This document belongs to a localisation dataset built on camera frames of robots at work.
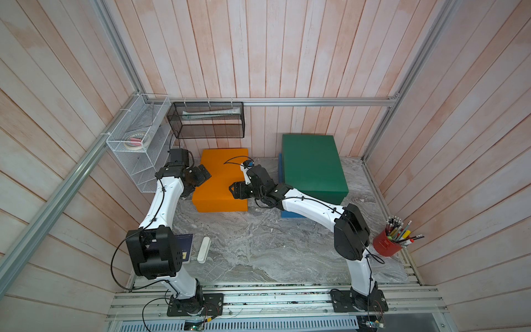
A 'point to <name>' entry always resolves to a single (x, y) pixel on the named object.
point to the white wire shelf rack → (142, 166)
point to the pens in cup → (397, 232)
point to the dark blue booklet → (185, 243)
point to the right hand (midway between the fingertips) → (234, 187)
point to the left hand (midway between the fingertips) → (202, 182)
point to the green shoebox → (311, 164)
